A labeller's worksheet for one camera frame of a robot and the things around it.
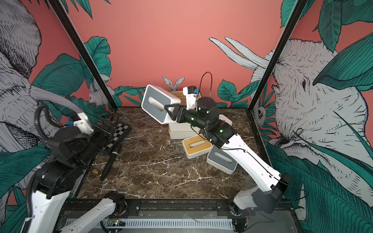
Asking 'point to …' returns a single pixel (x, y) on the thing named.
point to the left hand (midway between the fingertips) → (119, 117)
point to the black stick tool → (110, 163)
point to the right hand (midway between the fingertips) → (168, 105)
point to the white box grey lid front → (219, 159)
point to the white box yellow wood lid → (181, 132)
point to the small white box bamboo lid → (196, 146)
